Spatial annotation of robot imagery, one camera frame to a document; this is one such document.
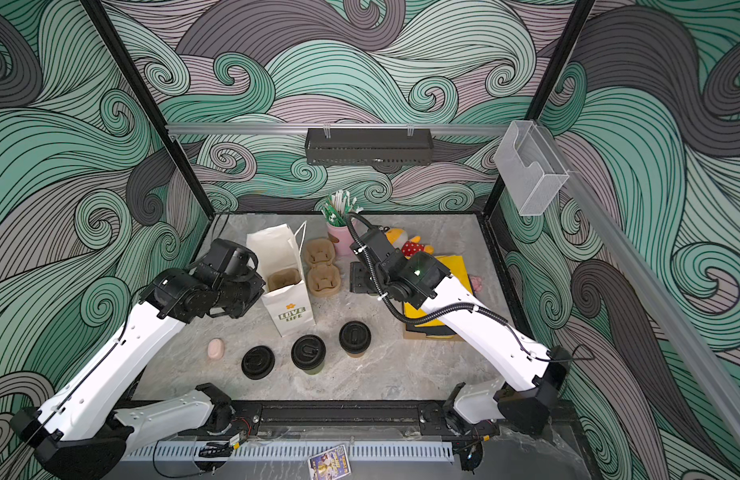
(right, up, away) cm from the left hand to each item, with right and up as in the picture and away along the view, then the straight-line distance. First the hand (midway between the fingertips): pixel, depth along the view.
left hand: (270, 284), depth 70 cm
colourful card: (+15, -40, -5) cm, 43 cm away
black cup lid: (+20, -15, +7) cm, 26 cm away
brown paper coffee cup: (+21, -21, +10) cm, 31 cm away
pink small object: (-20, -20, +13) cm, 31 cm away
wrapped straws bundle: (+14, +22, +29) cm, 39 cm away
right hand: (+21, +2, -1) cm, 22 cm away
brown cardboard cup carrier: (+9, -1, +27) cm, 29 cm away
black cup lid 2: (+9, -17, +3) cm, 19 cm away
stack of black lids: (-6, -23, +10) cm, 26 cm away
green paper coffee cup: (+9, -25, +9) cm, 28 cm away
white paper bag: (-2, +9, +13) cm, 16 cm away
